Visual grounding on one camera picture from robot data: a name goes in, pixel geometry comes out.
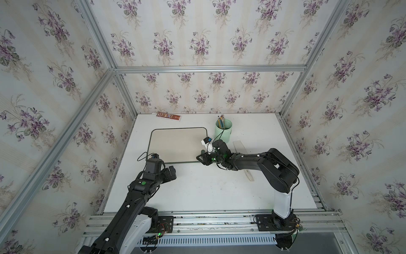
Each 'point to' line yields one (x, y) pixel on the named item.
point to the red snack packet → (166, 115)
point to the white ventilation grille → (215, 239)
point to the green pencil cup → (223, 134)
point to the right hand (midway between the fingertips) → (200, 156)
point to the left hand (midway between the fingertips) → (170, 173)
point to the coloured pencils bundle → (220, 122)
